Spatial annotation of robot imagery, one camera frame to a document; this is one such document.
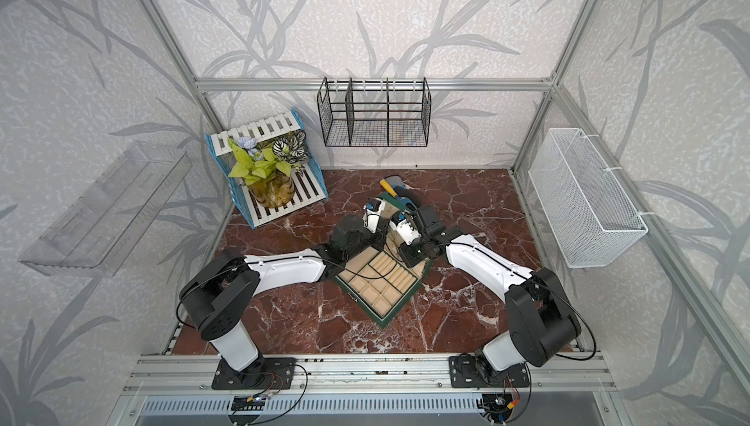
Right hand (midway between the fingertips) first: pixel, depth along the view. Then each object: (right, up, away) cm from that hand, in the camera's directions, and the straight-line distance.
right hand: (402, 249), depth 87 cm
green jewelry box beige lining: (-7, -9, -1) cm, 11 cm away
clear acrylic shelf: (-70, +8, -22) cm, 74 cm away
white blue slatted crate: (-37, +21, +28) cm, 51 cm away
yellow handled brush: (-4, +18, +25) cm, 31 cm away
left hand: (-3, +8, -1) cm, 9 cm away
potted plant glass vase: (-42, +24, +2) cm, 49 cm away
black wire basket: (-9, +46, +20) cm, 51 cm away
